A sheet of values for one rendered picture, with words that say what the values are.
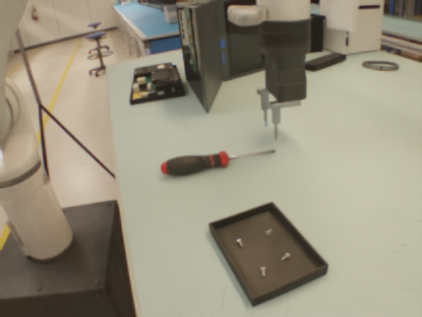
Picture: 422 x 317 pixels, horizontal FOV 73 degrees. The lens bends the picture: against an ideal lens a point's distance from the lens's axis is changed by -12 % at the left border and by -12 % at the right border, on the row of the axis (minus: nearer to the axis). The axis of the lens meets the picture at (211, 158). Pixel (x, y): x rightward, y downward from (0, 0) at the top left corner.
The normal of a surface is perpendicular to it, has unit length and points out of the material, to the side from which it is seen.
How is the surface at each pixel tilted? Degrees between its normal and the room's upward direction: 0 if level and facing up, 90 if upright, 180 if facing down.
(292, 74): 70
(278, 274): 0
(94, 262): 0
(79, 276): 0
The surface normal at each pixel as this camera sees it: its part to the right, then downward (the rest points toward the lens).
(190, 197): -0.10, -0.85
